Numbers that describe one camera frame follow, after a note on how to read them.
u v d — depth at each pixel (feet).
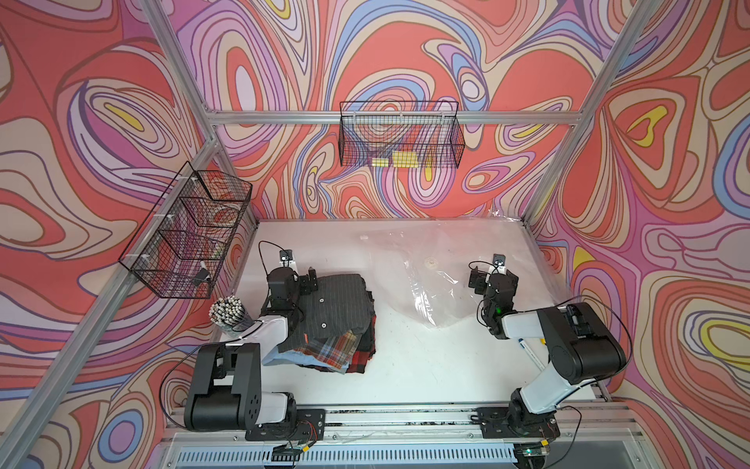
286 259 2.52
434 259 3.44
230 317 2.41
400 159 2.70
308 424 2.37
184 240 2.21
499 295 2.40
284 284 2.23
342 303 2.63
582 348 1.53
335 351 2.53
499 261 2.63
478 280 2.82
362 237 3.40
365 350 2.68
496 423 2.41
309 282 2.71
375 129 3.00
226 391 1.40
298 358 2.55
